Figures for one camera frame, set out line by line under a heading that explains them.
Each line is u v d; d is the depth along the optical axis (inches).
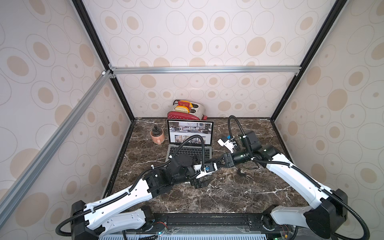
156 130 38.3
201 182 22.6
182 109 38.4
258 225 28.7
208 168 21.1
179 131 38.1
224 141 26.6
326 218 15.1
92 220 15.5
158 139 38.3
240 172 36.1
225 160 25.0
